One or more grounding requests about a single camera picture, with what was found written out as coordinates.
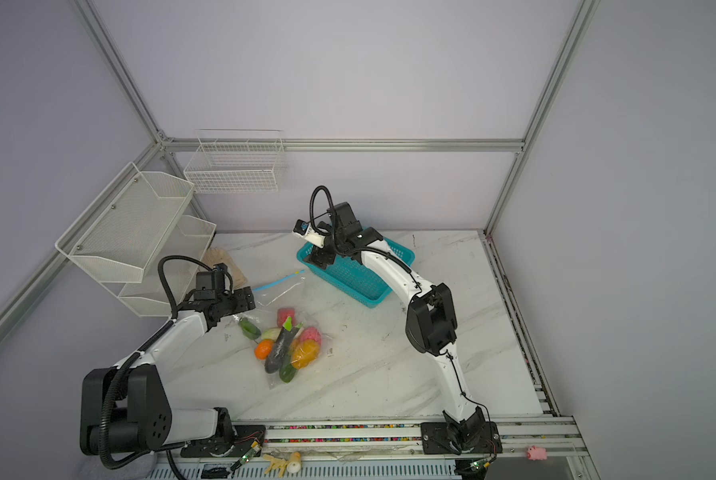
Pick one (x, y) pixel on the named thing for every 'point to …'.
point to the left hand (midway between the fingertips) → (238, 300)
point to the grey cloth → (94, 469)
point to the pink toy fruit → (310, 332)
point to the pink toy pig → (536, 453)
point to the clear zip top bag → (290, 291)
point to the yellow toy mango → (303, 353)
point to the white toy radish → (254, 332)
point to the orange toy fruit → (263, 349)
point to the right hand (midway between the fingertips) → (309, 241)
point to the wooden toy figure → (292, 465)
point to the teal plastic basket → (349, 276)
